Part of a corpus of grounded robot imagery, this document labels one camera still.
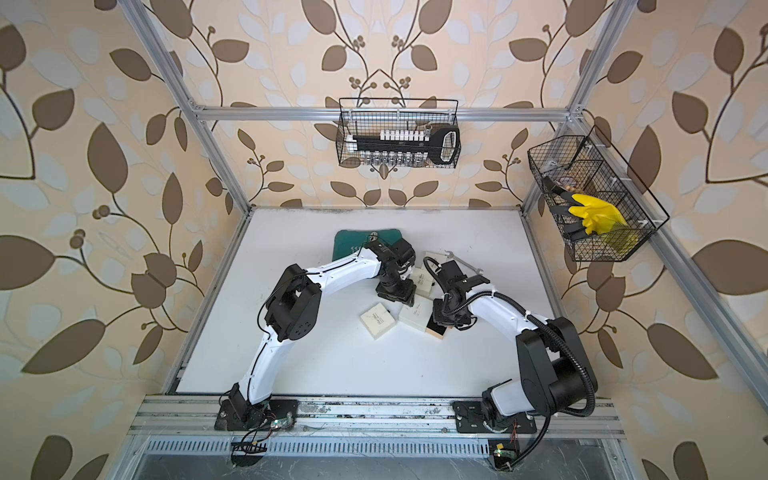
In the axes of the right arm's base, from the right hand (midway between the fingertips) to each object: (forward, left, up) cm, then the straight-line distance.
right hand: (442, 320), depth 88 cm
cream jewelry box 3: (+14, +5, +1) cm, 14 cm away
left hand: (+8, +11, +1) cm, 14 cm away
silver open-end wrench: (+23, -10, -3) cm, 25 cm away
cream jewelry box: (+1, +19, 0) cm, 19 cm away
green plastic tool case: (+29, +30, +3) cm, 42 cm away
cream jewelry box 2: (+1, +7, 0) cm, 7 cm away
